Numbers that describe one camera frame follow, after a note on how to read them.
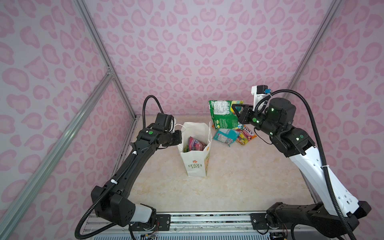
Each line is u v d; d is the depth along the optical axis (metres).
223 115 0.62
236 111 0.59
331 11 0.71
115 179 0.41
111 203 0.39
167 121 0.60
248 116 0.53
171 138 0.65
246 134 1.04
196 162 0.78
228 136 1.03
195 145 0.89
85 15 0.71
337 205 0.35
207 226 0.72
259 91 0.51
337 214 0.34
